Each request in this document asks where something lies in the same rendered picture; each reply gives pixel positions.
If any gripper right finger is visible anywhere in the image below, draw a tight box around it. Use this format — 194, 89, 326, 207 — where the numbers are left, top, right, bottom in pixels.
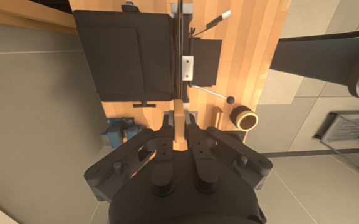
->
185, 115, 274, 194

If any grey slot bracket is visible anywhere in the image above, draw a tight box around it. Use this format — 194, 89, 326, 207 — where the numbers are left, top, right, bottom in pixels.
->
170, 3, 194, 20

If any blue vise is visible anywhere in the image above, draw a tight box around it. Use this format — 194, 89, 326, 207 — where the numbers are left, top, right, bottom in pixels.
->
100, 116, 143, 149

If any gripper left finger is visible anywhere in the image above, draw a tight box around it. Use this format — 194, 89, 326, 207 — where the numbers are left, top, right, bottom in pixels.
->
83, 115, 177, 202

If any dark tape roll cream rim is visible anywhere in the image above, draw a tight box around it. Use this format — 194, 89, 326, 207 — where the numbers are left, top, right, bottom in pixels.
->
229, 105, 259, 131

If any amber gel stub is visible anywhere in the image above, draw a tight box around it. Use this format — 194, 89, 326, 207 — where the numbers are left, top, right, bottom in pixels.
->
172, 99, 189, 152

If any grey lever with black ball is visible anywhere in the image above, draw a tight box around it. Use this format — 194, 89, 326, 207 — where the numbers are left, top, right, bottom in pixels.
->
189, 84, 236, 105

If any dark fresnel head body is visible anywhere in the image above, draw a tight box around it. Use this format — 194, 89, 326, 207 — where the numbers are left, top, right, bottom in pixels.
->
73, 9, 176, 103

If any dark lever with white tip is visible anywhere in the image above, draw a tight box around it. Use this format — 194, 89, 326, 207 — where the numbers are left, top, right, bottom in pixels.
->
190, 9, 232, 38

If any dark barn door panel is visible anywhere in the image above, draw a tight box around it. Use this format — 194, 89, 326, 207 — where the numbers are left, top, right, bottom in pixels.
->
189, 37, 223, 88

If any dark barn door ring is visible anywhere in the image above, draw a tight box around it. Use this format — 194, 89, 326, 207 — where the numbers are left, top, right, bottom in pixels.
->
174, 0, 190, 104

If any white screwed bracket plate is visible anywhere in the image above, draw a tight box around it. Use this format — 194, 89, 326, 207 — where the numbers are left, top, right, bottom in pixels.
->
181, 55, 195, 82

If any grey wire gel rack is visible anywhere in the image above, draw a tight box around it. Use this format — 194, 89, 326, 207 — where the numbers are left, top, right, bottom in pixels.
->
313, 111, 359, 185

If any orange wooden beam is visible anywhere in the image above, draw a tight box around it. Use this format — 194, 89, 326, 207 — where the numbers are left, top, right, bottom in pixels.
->
0, 0, 78, 36

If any black t-shaped handle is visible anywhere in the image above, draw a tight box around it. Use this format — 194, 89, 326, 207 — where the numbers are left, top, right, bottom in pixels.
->
132, 101, 157, 109

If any grey slot frame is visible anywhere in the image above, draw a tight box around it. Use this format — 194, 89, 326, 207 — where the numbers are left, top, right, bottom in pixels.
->
163, 109, 199, 128

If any small wooden block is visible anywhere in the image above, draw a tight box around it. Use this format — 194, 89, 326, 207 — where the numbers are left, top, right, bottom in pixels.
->
211, 106, 224, 129

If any black round knob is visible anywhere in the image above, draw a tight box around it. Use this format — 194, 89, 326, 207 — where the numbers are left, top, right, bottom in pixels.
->
121, 1, 142, 14

